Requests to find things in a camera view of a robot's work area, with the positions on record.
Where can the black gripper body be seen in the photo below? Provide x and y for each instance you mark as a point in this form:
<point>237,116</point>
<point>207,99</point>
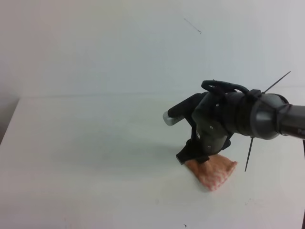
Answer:
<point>216,117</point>

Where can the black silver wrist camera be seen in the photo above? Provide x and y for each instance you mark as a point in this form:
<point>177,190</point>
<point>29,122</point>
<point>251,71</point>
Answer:
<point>183,109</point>

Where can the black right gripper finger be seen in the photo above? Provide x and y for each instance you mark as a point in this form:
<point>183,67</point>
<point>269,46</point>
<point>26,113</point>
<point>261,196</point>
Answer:
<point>202,159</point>

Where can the pink white striped rag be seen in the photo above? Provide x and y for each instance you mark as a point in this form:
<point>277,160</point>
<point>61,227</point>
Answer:
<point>214,172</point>

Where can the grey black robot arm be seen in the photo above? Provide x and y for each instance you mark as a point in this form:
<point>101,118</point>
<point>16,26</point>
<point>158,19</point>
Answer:
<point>272,115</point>

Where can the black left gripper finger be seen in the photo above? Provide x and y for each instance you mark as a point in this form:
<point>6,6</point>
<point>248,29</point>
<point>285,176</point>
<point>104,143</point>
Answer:
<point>189,152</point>

